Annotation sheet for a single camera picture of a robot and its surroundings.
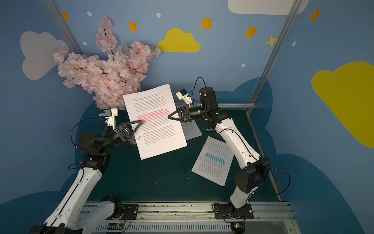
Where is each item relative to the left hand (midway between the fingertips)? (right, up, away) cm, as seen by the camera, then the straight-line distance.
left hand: (141, 121), depth 61 cm
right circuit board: (+46, -55, +12) cm, 73 cm away
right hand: (+13, +2, +2) cm, 13 cm away
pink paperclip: (-1, -7, 0) cm, 7 cm away
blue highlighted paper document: (+38, -26, +32) cm, 56 cm away
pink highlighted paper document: (+7, -6, +2) cm, 9 cm away
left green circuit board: (-17, -54, +11) cm, 57 cm away
